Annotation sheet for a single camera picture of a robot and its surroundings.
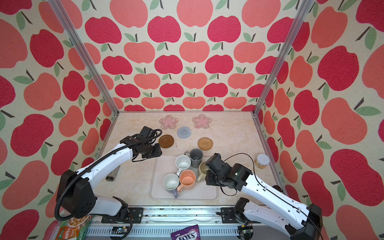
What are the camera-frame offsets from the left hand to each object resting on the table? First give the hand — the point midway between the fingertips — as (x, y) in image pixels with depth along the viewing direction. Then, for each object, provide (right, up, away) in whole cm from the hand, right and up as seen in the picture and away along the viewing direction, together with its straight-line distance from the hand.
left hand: (163, 153), depth 84 cm
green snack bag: (-39, -32, -15) cm, 53 cm away
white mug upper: (+11, -6, +7) cm, 14 cm away
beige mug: (+23, -9, +1) cm, 25 cm away
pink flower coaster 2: (+24, +19, +31) cm, 44 cm away
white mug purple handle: (+5, -16, 0) cm, 17 cm away
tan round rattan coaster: (+26, +4, +17) cm, 31 cm away
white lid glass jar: (+60, -6, +7) cm, 61 cm away
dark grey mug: (+19, -3, +7) cm, 21 cm away
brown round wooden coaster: (-2, +5, +20) cm, 21 cm away
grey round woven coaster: (+11, +11, +24) cm, 28 cm away
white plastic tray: (-3, -9, +8) cm, 12 cm away
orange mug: (+14, -15, +1) cm, 20 cm away
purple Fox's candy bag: (+15, -34, -16) cm, 40 cm away
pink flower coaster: (-2, +19, +31) cm, 37 cm away
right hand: (+26, -10, -10) cm, 30 cm away
